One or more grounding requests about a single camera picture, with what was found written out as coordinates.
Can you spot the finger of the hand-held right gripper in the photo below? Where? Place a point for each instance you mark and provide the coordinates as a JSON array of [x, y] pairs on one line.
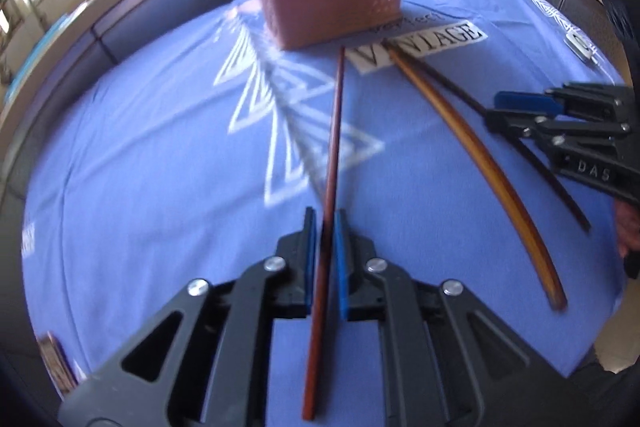
[[510, 123], [525, 102]]

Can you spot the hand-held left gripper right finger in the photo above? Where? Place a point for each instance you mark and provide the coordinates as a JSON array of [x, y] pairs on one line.
[[342, 257]]

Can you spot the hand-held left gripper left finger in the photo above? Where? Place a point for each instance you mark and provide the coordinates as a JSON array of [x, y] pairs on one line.
[[310, 252]]

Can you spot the amber wooden chopstick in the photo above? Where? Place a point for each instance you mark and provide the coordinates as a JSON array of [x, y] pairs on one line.
[[494, 167]]

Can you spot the dark wooden chopstick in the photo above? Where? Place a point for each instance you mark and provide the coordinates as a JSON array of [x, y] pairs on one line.
[[450, 83]]

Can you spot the red-brown wooden chopstick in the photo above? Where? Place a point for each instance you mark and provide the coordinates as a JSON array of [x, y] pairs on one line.
[[335, 127]]

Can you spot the person's right hand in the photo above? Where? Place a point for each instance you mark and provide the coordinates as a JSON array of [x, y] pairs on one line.
[[631, 229]]

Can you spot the small white device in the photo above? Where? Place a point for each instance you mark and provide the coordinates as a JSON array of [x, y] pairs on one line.
[[582, 46]]

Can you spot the blue printed tablecloth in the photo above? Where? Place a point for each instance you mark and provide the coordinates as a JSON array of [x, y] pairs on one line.
[[150, 157]]

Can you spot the smartphone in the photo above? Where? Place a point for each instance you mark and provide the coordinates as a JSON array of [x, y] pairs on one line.
[[55, 364]]

